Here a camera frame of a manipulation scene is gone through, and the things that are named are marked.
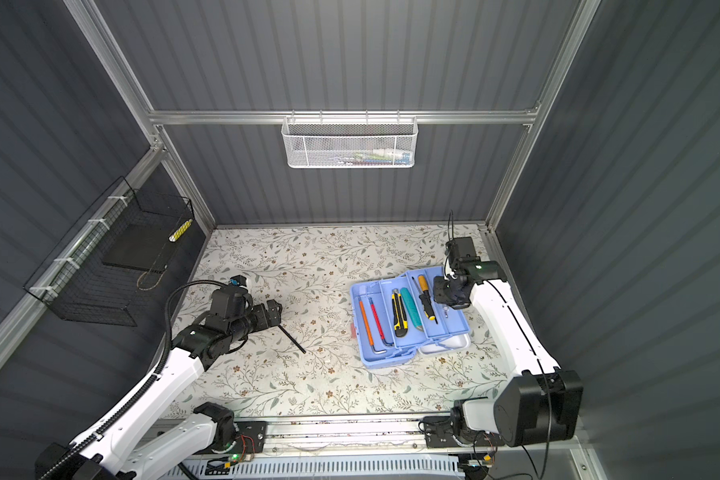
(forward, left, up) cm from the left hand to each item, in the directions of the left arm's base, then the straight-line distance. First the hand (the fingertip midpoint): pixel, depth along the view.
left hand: (267, 310), depth 81 cm
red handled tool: (+1, -31, -14) cm, 34 cm away
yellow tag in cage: (+19, +24, +13) cm, 33 cm away
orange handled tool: (-2, -28, -13) cm, 31 cm away
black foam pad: (+12, +30, +15) cm, 35 cm away
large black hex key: (-3, -5, -13) cm, 15 cm away
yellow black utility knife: (-4, -37, -5) cm, 37 cm away
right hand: (0, -50, +3) cm, 50 cm away
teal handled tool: (-3, -41, -4) cm, 42 cm away
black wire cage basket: (-1, +37, +17) cm, 41 cm away
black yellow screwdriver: (+2, -45, -2) cm, 45 cm away
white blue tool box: (-9, -50, -2) cm, 51 cm away
